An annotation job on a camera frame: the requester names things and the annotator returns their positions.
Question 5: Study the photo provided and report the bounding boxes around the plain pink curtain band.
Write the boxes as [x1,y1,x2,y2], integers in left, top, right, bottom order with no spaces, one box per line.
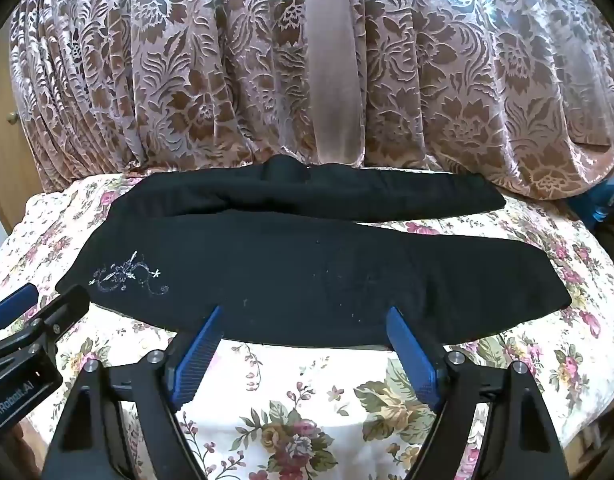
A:
[303,0,366,168]

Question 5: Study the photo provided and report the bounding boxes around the black pants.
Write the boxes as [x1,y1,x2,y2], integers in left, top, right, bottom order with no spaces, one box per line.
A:
[54,154,572,351]

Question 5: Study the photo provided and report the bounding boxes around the blue object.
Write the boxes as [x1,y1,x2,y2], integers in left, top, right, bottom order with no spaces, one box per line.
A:
[567,179,614,233]

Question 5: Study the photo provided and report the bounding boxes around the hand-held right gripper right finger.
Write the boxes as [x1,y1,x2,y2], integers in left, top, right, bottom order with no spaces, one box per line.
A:
[386,306,570,480]

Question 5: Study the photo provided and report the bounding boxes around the wooden cabinet door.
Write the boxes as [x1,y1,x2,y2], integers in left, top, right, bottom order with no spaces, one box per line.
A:
[0,7,44,241]

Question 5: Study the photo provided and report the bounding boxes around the floral bedsheet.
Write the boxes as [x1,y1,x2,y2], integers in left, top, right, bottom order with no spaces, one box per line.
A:
[0,170,614,480]

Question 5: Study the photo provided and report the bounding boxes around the brown floral curtain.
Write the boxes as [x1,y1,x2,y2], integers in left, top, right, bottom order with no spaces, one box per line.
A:
[10,0,614,202]

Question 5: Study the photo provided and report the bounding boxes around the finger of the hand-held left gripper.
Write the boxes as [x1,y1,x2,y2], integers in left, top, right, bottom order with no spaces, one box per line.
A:
[0,285,91,356]
[0,282,39,331]

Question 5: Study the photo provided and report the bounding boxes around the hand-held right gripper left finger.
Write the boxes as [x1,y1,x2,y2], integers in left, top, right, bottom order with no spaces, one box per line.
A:
[41,305,225,480]

